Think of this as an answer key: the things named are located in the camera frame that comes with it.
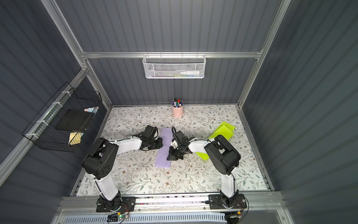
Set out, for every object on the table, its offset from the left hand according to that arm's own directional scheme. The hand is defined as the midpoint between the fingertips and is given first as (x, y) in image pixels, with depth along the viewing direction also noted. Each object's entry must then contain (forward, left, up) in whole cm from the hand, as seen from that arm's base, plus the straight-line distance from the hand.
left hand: (164, 145), depth 95 cm
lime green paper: (+11, -44, +3) cm, 45 cm away
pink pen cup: (+26, -9, +5) cm, 28 cm away
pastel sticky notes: (+11, +42, +25) cm, 50 cm away
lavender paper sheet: (-6, +1, 0) cm, 7 cm away
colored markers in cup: (+30, -8, +12) cm, 33 cm away
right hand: (-11, -2, 0) cm, 11 cm away
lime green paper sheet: (-9, -26, +3) cm, 28 cm away
